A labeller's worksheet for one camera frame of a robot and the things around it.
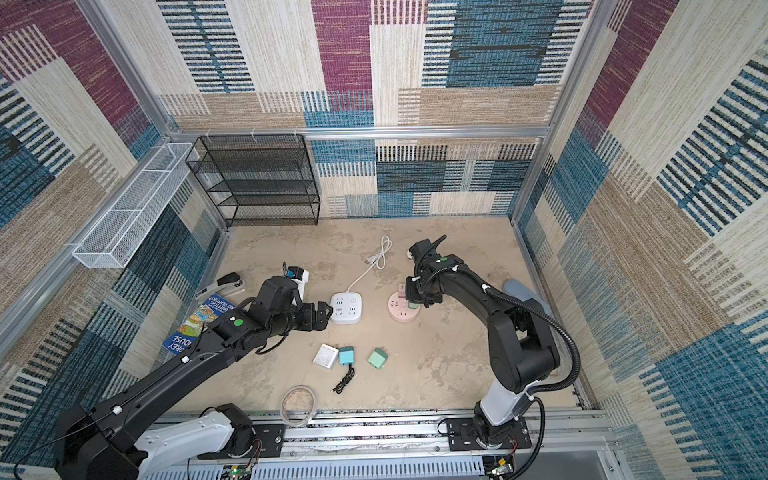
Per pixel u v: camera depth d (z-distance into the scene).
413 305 0.83
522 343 0.47
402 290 0.92
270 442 0.73
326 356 0.84
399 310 0.94
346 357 0.85
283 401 0.78
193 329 0.89
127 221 0.75
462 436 0.73
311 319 0.69
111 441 0.39
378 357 0.85
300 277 0.71
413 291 0.80
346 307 0.94
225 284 0.99
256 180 1.09
